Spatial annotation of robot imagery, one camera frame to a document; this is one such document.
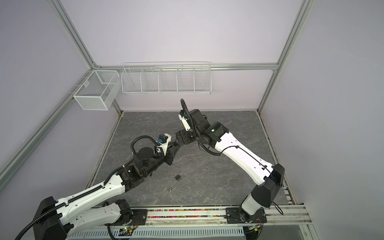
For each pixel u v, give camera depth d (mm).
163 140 602
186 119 557
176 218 753
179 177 866
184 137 626
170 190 825
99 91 969
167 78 983
